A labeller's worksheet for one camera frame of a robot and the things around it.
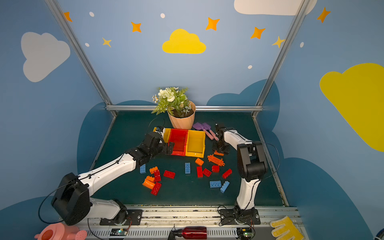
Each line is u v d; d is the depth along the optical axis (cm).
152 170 88
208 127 111
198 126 111
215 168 90
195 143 104
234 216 73
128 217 73
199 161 93
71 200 41
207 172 89
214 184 84
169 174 88
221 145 84
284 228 70
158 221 74
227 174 86
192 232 66
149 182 84
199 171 89
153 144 65
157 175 88
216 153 91
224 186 83
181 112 102
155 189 82
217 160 94
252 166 52
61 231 61
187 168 91
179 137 101
